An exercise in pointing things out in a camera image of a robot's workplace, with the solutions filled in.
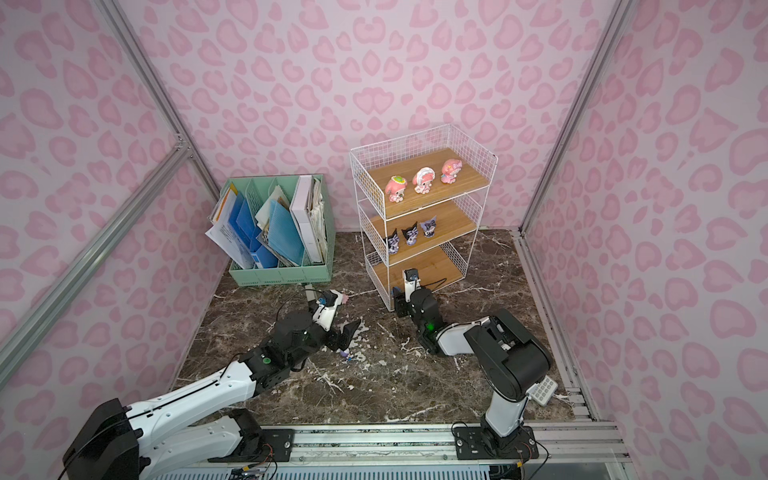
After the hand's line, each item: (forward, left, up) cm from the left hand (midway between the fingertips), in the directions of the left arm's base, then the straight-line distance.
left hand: (348, 310), depth 79 cm
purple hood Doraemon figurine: (-6, +2, -14) cm, 16 cm away
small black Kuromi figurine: (+13, -12, +12) cm, 22 cm away
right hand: (+13, -14, -7) cm, 20 cm away
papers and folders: (+29, +22, +1) cm, 37 cm away
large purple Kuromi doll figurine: (+18, -21, +13) cm, 31 cm away
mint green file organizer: (+44, +36, +5) cm, 57 cm away
